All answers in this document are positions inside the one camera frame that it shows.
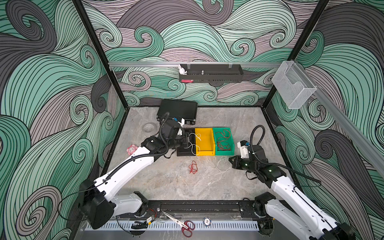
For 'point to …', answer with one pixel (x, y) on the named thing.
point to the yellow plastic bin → (205, 142)
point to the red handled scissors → (186, 226)
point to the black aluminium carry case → (179, 109)
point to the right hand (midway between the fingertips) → (229, 159)
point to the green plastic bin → (230, 140)
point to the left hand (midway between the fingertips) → (192, 137)
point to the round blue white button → (207, 221)
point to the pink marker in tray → (186, 81)
